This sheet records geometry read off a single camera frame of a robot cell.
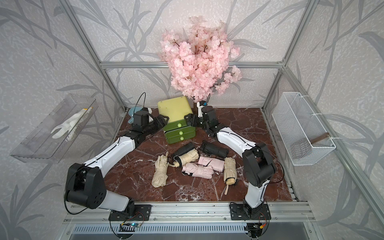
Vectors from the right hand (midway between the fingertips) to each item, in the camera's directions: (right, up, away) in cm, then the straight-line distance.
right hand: (188, 116), depth 87 cm
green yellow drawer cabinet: (-8, -7, +2) cm, 11 cm away
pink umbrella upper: (+17, -28, 0) cm, 33 cm away
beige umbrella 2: (+24, -31, -4) cm, 39 cm away
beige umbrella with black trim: (+2, -23, +2) cm, 23 cm away
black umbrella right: (+14, -20, +7) cm, 25 cm away
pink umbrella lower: (+4, -30, -4) cm, 31 cm away
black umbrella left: (-5, -21, +9) cm, 23 cm away
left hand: (-12, -2, -1) cm, 13 cm away
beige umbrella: (-15, -32, -5) cm, 36 cm away
